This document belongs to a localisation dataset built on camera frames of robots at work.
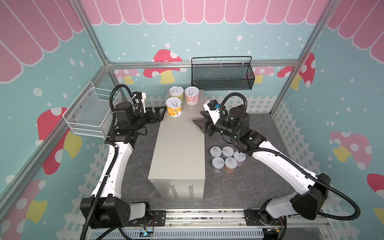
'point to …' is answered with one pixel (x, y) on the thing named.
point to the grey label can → (217, 164)
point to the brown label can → (230, 164)
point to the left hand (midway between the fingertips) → (159, 111)
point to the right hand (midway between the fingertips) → (197, 116)
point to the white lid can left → (215, 151)
